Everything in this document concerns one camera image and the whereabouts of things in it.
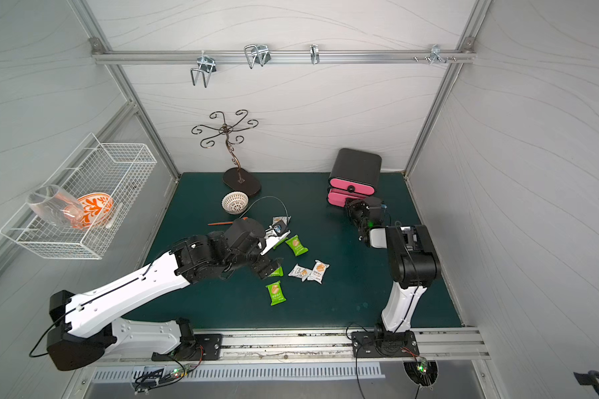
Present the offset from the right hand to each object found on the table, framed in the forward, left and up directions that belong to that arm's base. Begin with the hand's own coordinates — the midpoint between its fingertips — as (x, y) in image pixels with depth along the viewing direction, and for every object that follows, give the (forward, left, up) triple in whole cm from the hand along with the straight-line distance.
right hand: (346, 197), depth 98 cm
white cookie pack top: (-6, +28, -8) cm, 30 cm away
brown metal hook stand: (+15, +49, -6) cm, 51 cm away
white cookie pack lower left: (-28, +17, -9) cm, 34 cm away
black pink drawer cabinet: (+7, -3, +5) cm, 10 cm away
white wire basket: (-9, +77, +21) cm, 80 cm away
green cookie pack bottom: (-36, +25, -9) cm, 45 cm away
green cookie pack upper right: (-18, +19, -8) cm, 28 cm away
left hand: (-31, +24, +14) cm, 41 cm away
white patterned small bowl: (+2, +48, -8) cm, 49 cm away
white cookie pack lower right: (-27, +10, -10) cm, 31 cm away
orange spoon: (-9, +52, -8) cm, 54 cm away
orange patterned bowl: (-26, +71, +24) cm, 80 cm away
